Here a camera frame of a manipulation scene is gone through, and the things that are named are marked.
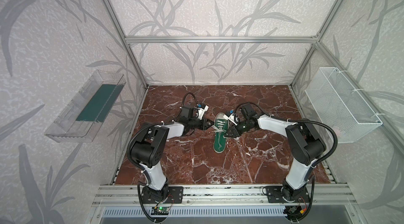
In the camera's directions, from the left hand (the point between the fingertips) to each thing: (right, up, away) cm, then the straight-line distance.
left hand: (213, 118), depth 92 cm
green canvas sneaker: (+4, -15, -7) cm, 17 cm away
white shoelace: (+4, -4, +3) cm, 6 cm away
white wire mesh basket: (+53, +9, -26) cm, 60 cm away
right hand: (+8, -6, -1) cm, 10 cm away
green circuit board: (-25, -39, -21) cm, 51 cm away
